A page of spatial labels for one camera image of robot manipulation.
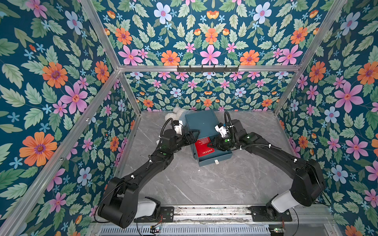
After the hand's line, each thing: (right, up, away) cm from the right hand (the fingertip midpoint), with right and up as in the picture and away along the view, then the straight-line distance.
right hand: (211, 142), depth 79 cm
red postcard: (-5, -2, -2) cm, 6 cm away
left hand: (-8, +5, +1) cm, 10 cm away
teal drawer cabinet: (-3, +11, +7) cm, 14 cm away
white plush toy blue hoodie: (-24, +19, +33) cm, 45 cm away
